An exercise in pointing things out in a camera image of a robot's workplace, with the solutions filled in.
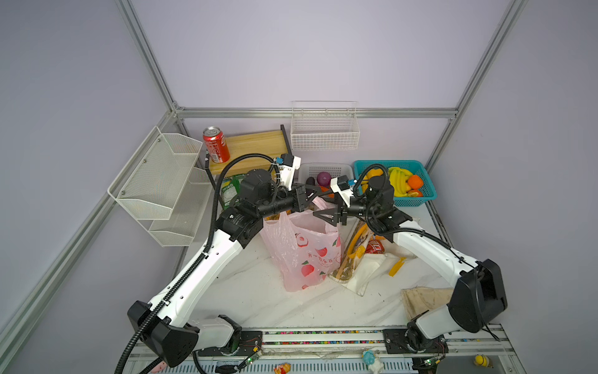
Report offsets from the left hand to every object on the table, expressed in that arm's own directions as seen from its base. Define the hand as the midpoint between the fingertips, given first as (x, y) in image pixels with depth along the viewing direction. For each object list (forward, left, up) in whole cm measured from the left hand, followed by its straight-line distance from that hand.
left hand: (319, 191), depth 63 cm
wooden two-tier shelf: (+31, +16, -7) cm, 36 cm away
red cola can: (+1, -23, -33) cm, 40 cm away
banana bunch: (+37, -42, -31) cm, 64 cm away
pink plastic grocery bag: (-4, +3, -24) cm, 25 cm away
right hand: (+2, +1, -8) cm, 9 cm away
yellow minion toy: (-35, -50, -37) cm, 71 cm away
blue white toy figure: (-35, -17, -36) cm, 53 cm away
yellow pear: (+42, -30, -32) cm, 61 cm away
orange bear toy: (-37, +10, -38) cm, 54 cm away
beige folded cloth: (-17, -37, -40) cm, 57 cm away
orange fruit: (+35, -49, -31) cm, 68 cm away
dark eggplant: (+39, +1, -35) cm, 52 cm away
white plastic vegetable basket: (+43, 0, -31) cm, 54 cm away
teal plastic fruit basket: (+47, -52, -31) cm, 77 cm away
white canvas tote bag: (-8, -17, -33) cm, 38 cm away
